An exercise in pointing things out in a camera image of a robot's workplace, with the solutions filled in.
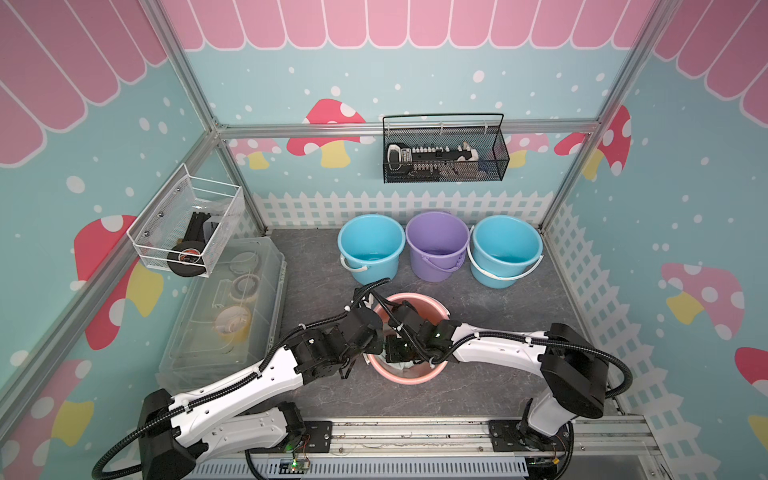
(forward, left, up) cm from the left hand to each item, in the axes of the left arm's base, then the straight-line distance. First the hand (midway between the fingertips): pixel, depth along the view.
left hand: (378, 334), depth 75 cm
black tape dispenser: (+10, +43, +17) cm, 48 cm away
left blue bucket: (+38, +5, -9) cm, 39 cm away
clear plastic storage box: (+1, +40, +1) cm, 40 cm away
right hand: (-1, -1, -10) cm, 10 cm away
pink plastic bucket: (-10, -6, 0) cm, 12 cm away
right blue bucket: (+34, -40, -5) cm, 53 cm away
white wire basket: (+18, +48, +18) cm, 55 cm away
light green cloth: (-5, -7, -9) cm, 12 cm away
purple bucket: (+41, -19, -11) cm, 47 cm away
